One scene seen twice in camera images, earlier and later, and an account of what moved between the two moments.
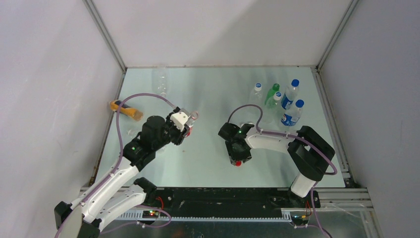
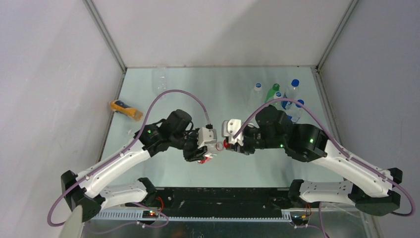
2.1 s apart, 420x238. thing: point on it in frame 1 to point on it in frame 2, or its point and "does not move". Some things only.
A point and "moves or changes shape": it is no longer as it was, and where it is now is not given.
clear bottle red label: [193, 116] moves or changes shape
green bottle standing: [271, 92] does not move
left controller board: [150, 213] does not move
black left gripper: [180, 135] to [195, 153]
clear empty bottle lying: [159, 81] does not move
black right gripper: [244, 157] to [243, 148]
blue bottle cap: [299, 103] does not move
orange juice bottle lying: [126, 109] does not move
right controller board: [299, 220] does not move
